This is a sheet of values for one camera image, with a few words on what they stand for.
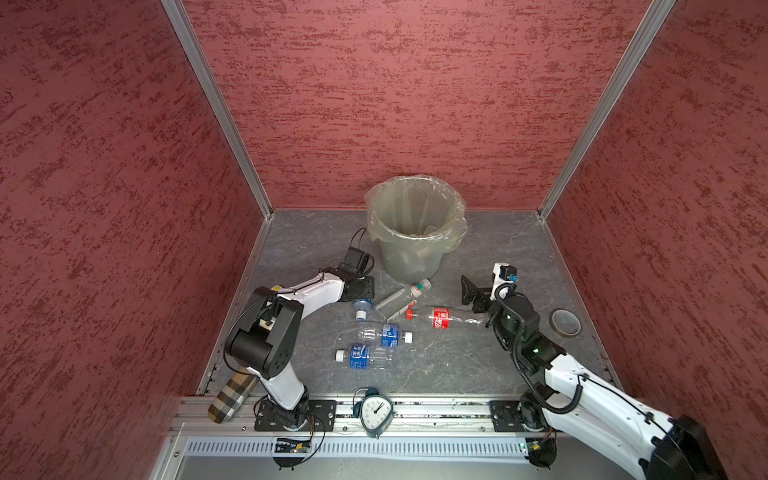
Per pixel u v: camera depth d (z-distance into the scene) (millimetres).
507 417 742
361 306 897
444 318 853
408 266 921
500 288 613
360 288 834
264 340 462
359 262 760
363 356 786
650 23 724
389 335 824
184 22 721
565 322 920
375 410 714
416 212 1001
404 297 947
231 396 741
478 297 707
